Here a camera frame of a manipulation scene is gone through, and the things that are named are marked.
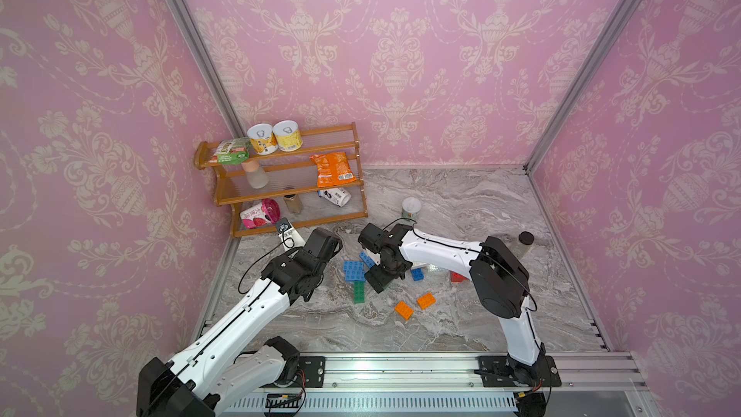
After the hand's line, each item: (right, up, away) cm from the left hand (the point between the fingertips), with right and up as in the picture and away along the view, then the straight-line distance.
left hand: (308, 249), depth 79 cm
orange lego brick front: (+27, -18, +4) cm, 33 cm away
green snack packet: (-23, +27, +4) cm, 36 cm away
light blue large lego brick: (+11, -9, +11) cm, 19 cm away
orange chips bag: (+4, +24, +18) cm, 30 cm away
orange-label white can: (-14, +31, +4) cm, 35 cm away
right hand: (+22, -11, +10) cm, 26 cm away
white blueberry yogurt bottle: (+5, +14, +24) cm, 28 cm away
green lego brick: (+14, -14, +8) cm, 21 cm away
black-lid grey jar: (+64, 0, +9) cm, 65 cm away
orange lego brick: (+33, -16, +6) cm, 38 cm away
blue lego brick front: (+32, -10, +11) cm, 35 cm away
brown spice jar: (-10, +12, +21) cm, 27 cm away
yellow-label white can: (-7, +32, +4) cm, 33 cm away
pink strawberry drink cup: (-20, +8, +18) cm, 28 cm away
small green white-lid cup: (+31, +10, +21) cm, 38 cm away
